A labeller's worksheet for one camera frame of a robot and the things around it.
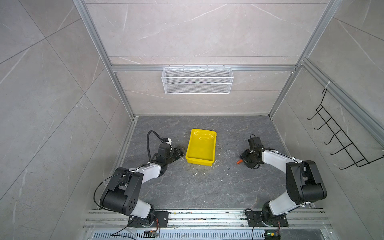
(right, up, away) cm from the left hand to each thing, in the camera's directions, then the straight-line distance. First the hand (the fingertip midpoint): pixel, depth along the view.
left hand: (182, 147), depth 92 cm
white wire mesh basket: (+10, +45, +9) cm, 47 cm away
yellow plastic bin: (+12, -1, +8) cm, 15 cm away
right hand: (+38, -7, +4) cm, 39 cm away
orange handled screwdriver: (+36, -9, +1) cm, 37 cm away
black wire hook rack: (+75, -1, -32) cm, 81 cm away
